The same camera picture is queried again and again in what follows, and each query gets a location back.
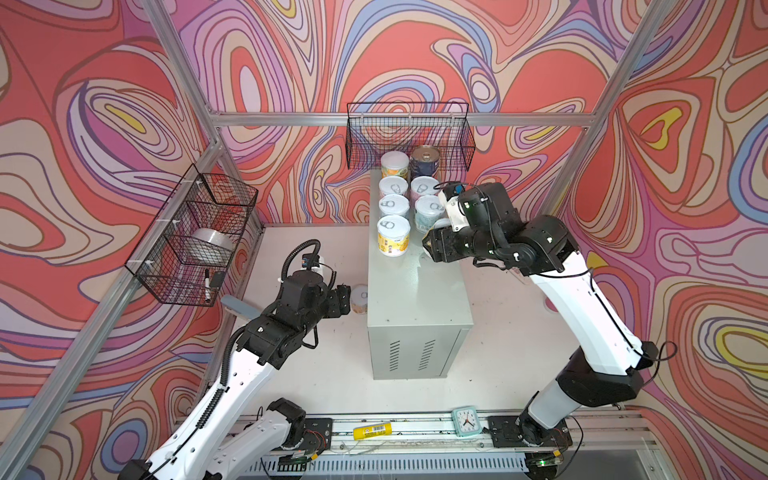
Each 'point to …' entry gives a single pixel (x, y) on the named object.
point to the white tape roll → (209, 240)
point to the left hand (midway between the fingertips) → (340, 288)
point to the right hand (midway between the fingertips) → (441, 247)
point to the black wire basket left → (186, 252)
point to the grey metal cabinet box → (417, 319)
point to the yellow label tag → (371, 431)
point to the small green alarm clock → (466, 421)
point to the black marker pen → (207, 285)
